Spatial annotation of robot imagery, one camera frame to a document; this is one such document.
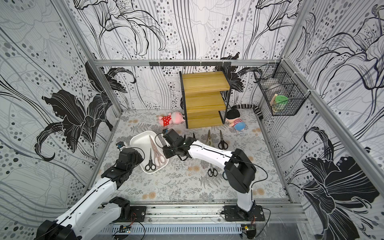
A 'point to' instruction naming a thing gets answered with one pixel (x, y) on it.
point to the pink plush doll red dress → (175, 117)
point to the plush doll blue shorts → (232, 117)
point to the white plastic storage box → (153, 152)
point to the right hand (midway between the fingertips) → (167, 148)
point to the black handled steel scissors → (222, 144)
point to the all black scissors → (193, 135)
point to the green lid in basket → (281, 100)
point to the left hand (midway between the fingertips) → (140, 155)
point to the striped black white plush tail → (249, 106)
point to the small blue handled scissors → (211, 171)
